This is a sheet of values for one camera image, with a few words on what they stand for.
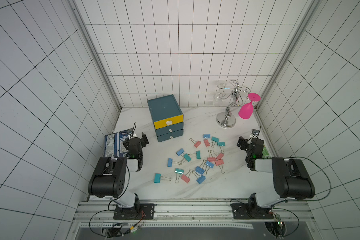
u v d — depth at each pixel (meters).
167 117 0.88
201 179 0.83
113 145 0.96
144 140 0.87
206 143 0.98
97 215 0.73
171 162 0.90
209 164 0.88
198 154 0.93
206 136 1.02
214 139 1.00
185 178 0.84
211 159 0.92
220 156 0.92
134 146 0.70
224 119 1.10
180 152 0.95
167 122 0.86
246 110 0.95
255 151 0.71
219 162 0.90
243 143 0.85
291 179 0.45
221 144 0.99
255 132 0.81
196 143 0.98
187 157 0.92
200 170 0.87
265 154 0.92
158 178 0.83
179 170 0.87
